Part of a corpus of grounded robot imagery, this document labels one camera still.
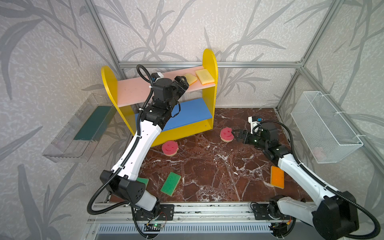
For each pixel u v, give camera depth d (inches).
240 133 27.8
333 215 15.3
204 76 30.5
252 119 28.5
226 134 39.3
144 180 33.2
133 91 28.5
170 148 36.9
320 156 28.4
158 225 27.7
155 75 23.3
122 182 15.4
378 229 14.5
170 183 32.4
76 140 25.0
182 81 23.9
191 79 30.3
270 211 26.3
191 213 29.6
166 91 19.4
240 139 28.0
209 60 27.7
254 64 72.3
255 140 26.7
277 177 32.7
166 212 29.1
